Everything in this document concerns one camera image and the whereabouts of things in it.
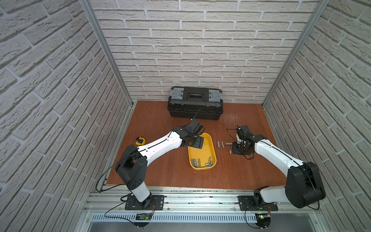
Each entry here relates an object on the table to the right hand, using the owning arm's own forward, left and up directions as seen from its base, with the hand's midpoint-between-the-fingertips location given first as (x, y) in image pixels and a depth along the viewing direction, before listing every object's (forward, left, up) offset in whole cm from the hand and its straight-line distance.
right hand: (237, 150), depth 88 cm
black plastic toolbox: (+32, +24, +12) cm, 41 cm away
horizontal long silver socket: (+5, +4, 0) cm, 6 cm away
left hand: (+4, +24, +7) cm, 25 cm away
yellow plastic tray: (-1, +20, -5) cm, 20 cm away
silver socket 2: (+7, +7, -4) cm, 11 cm away
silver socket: (+7, +10, -4) cm, 13 cm away
